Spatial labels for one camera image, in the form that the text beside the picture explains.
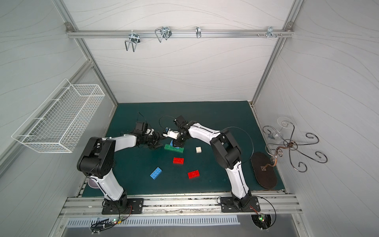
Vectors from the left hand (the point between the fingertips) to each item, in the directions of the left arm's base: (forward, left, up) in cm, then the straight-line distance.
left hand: (166, 140), depth 94 cm
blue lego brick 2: (-20, +4, -3) cm, 20 cm away
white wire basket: (-7, +46, +27) cm, 54 cm away
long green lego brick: (-4, -2, -2) cm, 5 cm away
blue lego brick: (-2, -4, 0) cm, 4 cm away
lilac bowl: (-28, +35, +1) cm, 44 cm away
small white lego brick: (-5, -21, -3) cm, 22 cm away
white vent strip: (-42, +1, -5) cm, 42 cm away
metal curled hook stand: (-13, -59, +15) cm, 62 cm away
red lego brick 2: (-21, -18, -2) cm, 27 cm away
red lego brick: (-13, -9, -3) cm, 16 cm away
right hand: (0, -6, -1) cm, 6 cm away
